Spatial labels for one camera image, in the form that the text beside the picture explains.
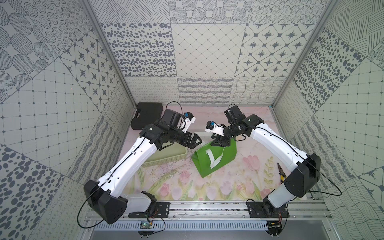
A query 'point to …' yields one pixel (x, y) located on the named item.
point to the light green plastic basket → (171, 153)
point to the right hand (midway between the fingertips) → (215, 140)
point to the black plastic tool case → (146, 113)
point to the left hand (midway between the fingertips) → (194, 134)
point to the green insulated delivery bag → (210, 158)
